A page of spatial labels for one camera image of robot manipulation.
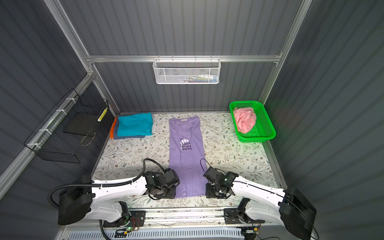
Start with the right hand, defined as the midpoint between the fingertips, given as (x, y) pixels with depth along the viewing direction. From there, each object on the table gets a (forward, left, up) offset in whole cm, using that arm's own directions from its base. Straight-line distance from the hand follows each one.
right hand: (209, 196), depth 80 cm
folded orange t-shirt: (+44, +68, +5) cm, 81 cm away
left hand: (0, +19, +1) cm, 19 cm away
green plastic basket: (+45, -42, +1) cm, 62 cm away
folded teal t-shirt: (+47, +52, +6) cm, 70 cm away
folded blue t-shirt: (+37, +62, +7) cm, 72 cm away
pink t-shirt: (+52, -29, +6) cm, 60 cm away
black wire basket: (+23, +71, +31) cm, 81 cm away
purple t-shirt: (+24, +13, 0) cm, 28 cm away
